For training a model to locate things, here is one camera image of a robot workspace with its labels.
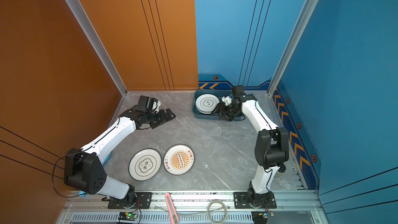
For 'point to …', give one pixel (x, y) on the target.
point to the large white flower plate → (144, 164)
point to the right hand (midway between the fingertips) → (215, 114)
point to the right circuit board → (260, 217)
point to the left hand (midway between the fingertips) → (170, 116)
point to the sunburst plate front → (179, 159)
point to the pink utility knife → (172, 208)
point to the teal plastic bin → (219, 93)
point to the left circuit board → (127, 215)
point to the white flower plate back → (206, 103)
